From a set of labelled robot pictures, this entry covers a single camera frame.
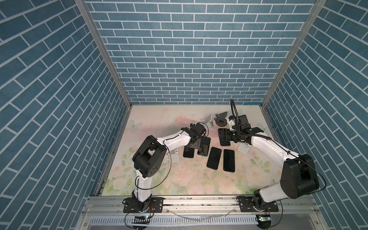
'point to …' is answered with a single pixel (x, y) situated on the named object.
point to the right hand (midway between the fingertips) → (223, 133)
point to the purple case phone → (224, 134)
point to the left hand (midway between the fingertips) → (190, 143)
